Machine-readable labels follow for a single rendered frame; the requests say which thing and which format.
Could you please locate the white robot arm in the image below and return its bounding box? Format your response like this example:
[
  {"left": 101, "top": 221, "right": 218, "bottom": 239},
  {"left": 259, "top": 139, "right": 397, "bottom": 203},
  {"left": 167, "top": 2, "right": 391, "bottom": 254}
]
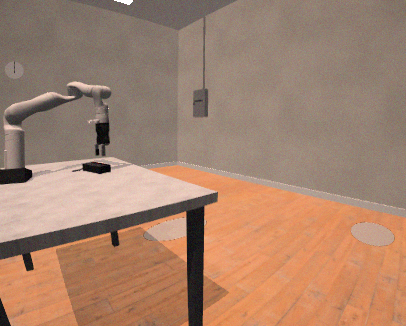
[{"left": 3, "top": 82, "right": 111, "bottom": 169}]

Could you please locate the black power strip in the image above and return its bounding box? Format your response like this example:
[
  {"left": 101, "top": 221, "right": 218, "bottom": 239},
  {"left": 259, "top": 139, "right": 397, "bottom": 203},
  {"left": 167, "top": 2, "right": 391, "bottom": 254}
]
[{"left": 72, "top": 162, "right": 111, "bottom": 174}]

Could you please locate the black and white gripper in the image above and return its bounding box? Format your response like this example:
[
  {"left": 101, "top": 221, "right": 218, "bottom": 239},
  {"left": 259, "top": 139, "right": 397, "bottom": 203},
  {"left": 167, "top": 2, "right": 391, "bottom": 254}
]
[{"left": 87, "top": 114, "right": 110, "bottom": 156}]

